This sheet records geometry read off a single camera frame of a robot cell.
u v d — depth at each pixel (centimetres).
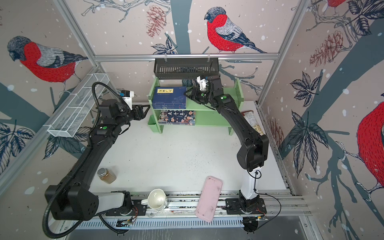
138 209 73
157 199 74
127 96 66
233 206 73
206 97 69
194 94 70
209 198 75
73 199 38
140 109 68
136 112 66
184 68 107
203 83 75
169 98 81
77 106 77
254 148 50
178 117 93
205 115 95
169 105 79
